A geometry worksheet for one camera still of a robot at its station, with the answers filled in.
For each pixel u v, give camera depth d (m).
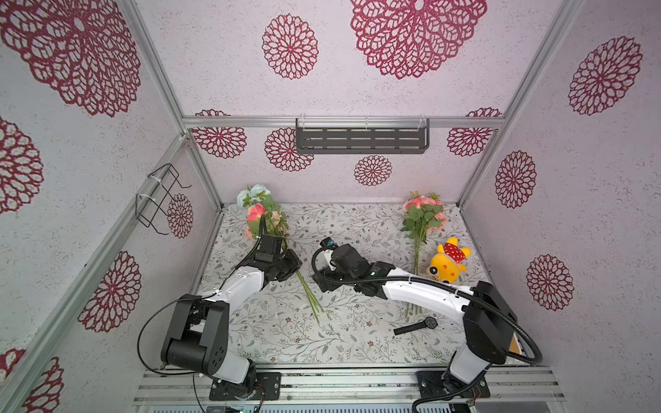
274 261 0.77
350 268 0.64
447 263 0.93
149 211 0.78
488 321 0.44
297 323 0.86
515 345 0.76
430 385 0.73
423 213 1.09
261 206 0.96
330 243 0.72
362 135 0.97
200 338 0.44
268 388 0.73
